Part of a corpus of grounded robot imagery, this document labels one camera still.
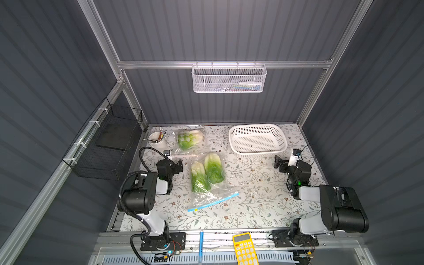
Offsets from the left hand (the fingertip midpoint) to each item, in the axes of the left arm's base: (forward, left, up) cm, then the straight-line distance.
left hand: (173, 160), depth 96 cm
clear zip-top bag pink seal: (+12, -15, -5) cm, 19 cm away
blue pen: (-43, -18, -4) cm, 47 cm away
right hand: (-2, -65, +6) cm, 65 cm away
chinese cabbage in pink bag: (+13, -8, +4) cm, 16 cm away
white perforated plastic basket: (+19, -54, -4) cm, 57 cm away
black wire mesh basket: (-9, +26, +24) cm, 36 cm away
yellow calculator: (-45, -37, -4) cm, 59 cm away
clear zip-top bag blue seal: (-18, -26, -5) cm, 32 cm away
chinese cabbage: (-8, -24, +5) cm, 26 cm away
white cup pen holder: (+13, +12, +3) cm, 18 cm away
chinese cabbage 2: (-16, -17, +5) cm, 24 cm away
